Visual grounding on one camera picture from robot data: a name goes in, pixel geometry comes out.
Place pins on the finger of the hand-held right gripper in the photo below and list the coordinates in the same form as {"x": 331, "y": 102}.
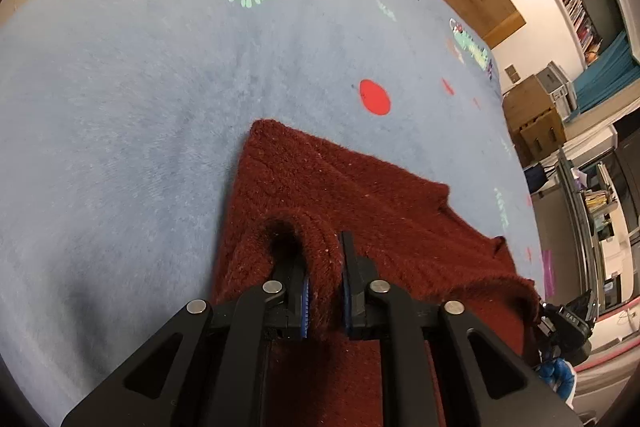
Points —
{"x": 547, "y": 319}

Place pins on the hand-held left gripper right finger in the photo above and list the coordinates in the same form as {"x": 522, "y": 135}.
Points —
{"x": 347, "y": 302}

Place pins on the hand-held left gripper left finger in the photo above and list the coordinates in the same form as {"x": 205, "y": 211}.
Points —
{"x": 304, "y": 307}

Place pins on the dark red knit sweater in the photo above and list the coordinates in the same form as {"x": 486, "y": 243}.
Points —
{"x": 380, "y": 207}

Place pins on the person's right hand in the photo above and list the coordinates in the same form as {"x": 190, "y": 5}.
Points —
{"x": 557, "y": 377}

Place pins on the purple stool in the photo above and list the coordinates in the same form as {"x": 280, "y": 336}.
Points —
{"x": 548, "y": 272}

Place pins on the glass desk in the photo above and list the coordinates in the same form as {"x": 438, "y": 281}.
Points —
{"x": 580, "y": 217}

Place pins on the dark blue bag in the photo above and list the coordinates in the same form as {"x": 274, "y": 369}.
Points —
{"x": 537, "y": 179}

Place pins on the wooden nightstand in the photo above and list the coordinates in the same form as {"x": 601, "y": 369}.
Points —
{"x": 532, "y": 117}

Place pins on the grey storage box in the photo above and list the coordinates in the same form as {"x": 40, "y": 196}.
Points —
{"x": 555, "y": 87}

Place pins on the teal curtain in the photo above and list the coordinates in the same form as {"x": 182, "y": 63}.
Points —
{"x": 607, "y": 72}

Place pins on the blue printed blanket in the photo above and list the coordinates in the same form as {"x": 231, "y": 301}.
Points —
{"x": 125, "y": 107}

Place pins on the wall socket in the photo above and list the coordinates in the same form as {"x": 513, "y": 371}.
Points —
{"x": 512, "y": 73}

